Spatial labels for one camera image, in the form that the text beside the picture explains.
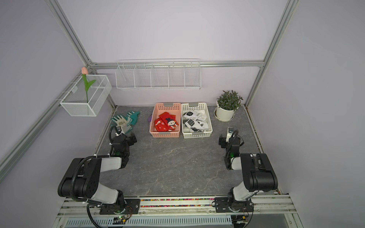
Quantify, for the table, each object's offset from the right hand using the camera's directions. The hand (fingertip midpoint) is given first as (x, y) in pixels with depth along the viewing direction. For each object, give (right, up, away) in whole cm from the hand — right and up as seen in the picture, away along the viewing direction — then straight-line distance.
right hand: (228, 134), depth 94 cm
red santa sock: (-47, +5, +8) cm, 47 cm away
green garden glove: (-71, +13, +18) cm, 74 cm away
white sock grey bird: (-20, +7, +9) cm, 23 cm away
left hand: (-68, 0, -2) cm, 68 cm away
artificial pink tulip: (-89, +31, -9) cm, 94 cm away
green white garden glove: (-79, +8, +15) cm, 81 cm away
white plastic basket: (-27, 0, +7) cm, 28 cm away
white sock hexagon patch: (-23, +14, +14) cm, 31 cm away
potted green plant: (0, +20, +5) cm, 21 cm away
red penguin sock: (-41, +10, +13) cm, 45 cm away
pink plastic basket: (-51, +18, +22) cm, 58 cm away
